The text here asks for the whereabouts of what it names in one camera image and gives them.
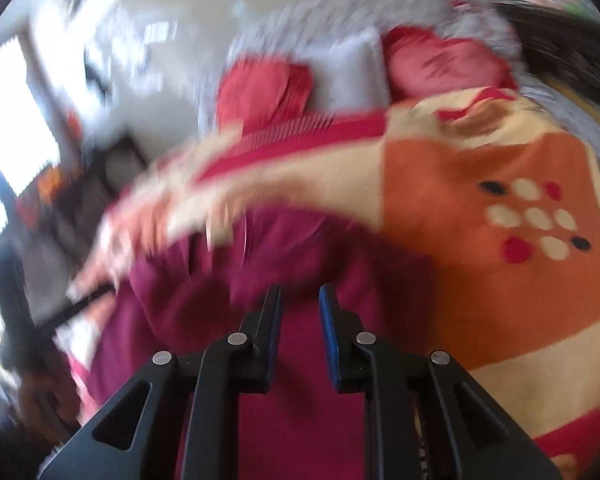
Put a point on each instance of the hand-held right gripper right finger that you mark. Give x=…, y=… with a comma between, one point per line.
x=329, y=331

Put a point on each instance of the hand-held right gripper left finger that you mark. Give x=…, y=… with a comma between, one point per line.
x=269, y=350

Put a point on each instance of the maroon knit top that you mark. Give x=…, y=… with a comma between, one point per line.
x=205, y=280

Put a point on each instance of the orange red printed blanket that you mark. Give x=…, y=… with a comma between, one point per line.
x=455, y=285

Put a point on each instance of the dark wooden chair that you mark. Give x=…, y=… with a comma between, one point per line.
x=80, y=200

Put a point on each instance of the red embroidered pillow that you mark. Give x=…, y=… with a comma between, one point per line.
x=260, y=92
x=445, y=67

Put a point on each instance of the white pillow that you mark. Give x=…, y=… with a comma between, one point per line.
x=350, y=70

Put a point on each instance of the grey floral quilt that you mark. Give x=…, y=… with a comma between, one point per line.
x=330, y=15

